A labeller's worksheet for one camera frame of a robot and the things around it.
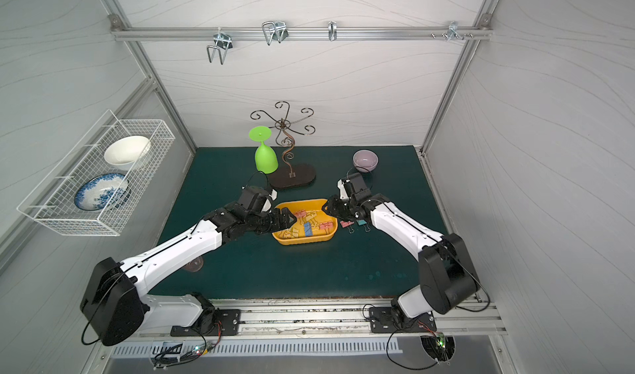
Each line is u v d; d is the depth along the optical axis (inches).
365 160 44.5
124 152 28.8
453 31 30.1
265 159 33.8
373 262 34.4
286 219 28.7
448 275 16.9
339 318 29.7
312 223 37.7
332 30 28.6
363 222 36.6
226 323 29.0
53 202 22.5
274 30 29.7
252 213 25.1
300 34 30.7
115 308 15.5
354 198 26.5
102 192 25.6
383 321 28.8
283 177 41.3
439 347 28.2
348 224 36.7
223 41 30.8
